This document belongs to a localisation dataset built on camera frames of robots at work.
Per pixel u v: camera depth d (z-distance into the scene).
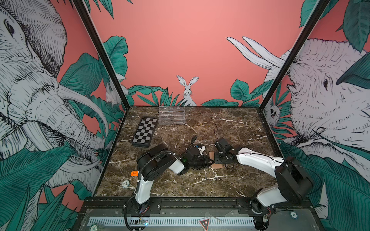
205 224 0.69
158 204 0.74
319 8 0.70
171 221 0.70
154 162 0.51
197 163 0.79
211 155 0.88
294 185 0.44
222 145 0.70
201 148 0.87
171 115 1.10
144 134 0.99
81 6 0.69
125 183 0.81
